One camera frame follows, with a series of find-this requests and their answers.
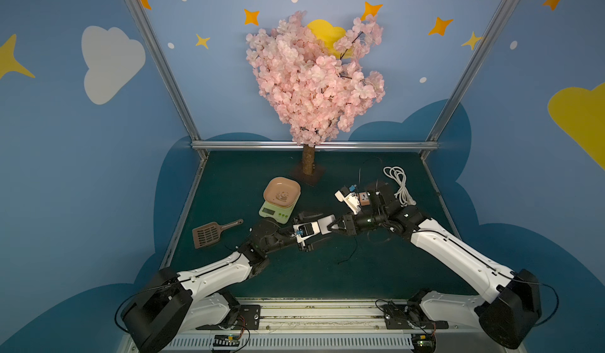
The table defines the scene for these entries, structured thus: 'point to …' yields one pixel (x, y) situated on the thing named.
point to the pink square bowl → (281, 191)
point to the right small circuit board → (424, 343)
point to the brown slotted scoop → (209, 234)
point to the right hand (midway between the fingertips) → (334, 224)
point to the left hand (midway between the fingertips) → (324, 219)
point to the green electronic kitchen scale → (280, 213)
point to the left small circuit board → (226, 340)
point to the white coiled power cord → (397, 172)
